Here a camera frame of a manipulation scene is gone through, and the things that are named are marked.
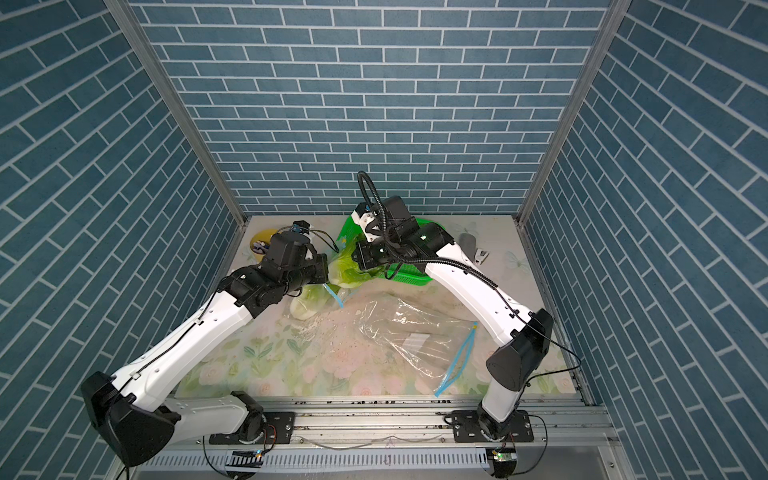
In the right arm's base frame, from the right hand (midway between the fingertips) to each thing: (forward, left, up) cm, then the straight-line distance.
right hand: (356, 257), depth 72 cm
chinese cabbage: (-2, +15, -20) cm, 24 cm away
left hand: (+1, +6, -4) cm, 7 cm away
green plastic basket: (+27, +9, -21) cm, 36 cm away
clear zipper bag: (-4, +12, -29) cm, 32 cm away
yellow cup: (+18, +36, -14) cm, 42 cm away
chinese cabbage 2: (-2, +3, -4) cm, 5 cm away
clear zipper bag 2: (-10, -21, -29) cm, 37 cm away
